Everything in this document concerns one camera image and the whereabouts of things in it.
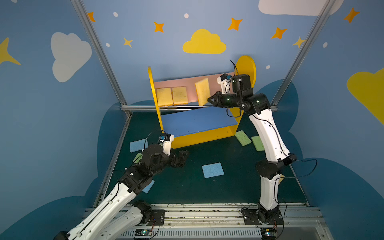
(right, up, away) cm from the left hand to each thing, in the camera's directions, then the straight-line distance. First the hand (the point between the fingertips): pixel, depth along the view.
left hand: (180, 149), depth 70 cm
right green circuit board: (+43, -41, +1) cm, 60 cm away
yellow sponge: (+41, -9, -14) cm, 44 cm away
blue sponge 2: (-19, -23, +12) cm, 32 cm away
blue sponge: (+18, -16, +20) cm, 32 cm away
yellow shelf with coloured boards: (+1, +21, +36) cm, 42 cm away
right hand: (+13, +25, +1) cm, 28 cm away
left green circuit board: (-18, -40, 0) cm, 44 cm away
